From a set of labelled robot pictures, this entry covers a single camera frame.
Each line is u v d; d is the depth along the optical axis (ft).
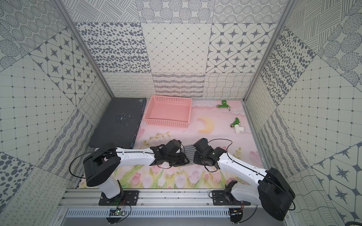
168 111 3.64
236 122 3.43
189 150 2.87
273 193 1.31
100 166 1.49
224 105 3.80
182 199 2.45
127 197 2.40
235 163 1.69
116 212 2.31
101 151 1.57
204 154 2.05
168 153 2.21
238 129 3.29
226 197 2.16
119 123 3.32
